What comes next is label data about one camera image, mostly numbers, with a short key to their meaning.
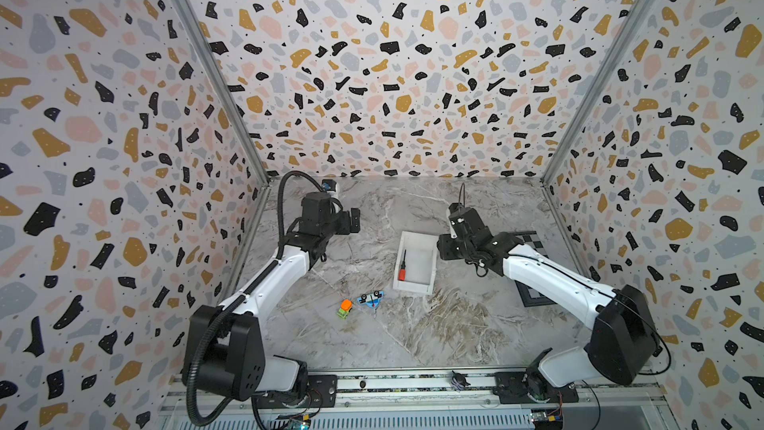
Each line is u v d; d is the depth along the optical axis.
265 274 0.50
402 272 0.94
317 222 0.64
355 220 0.78
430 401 0.73
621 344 0.42
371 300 0.88
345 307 0.85
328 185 0.74
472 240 0.64
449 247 0.78
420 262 0.98
